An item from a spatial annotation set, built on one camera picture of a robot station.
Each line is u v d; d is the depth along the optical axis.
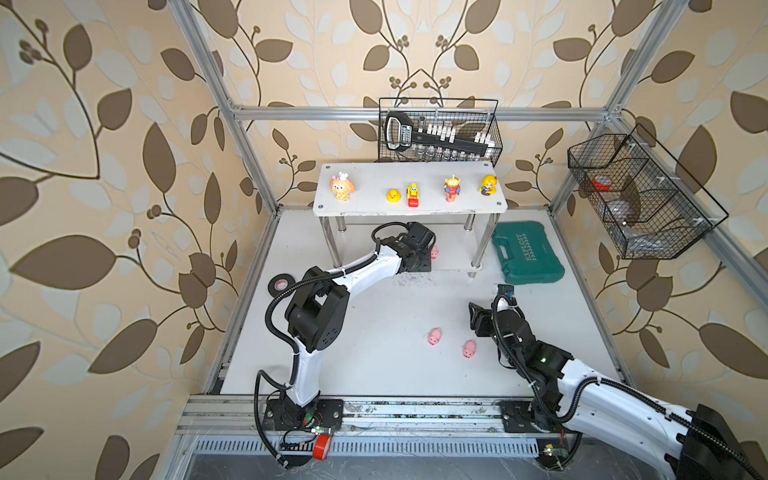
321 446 0.67
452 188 0.72
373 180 0.81
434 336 0.87
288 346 0.53
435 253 0.97
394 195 0.74
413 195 0.74
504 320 0.69
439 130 0.83
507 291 0.70
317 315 0.51
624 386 0.49
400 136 0.87
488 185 0.75
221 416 0.76
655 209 0.72
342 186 0.72
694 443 0.41
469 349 0.84
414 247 0.71
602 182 0.80
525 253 1.01
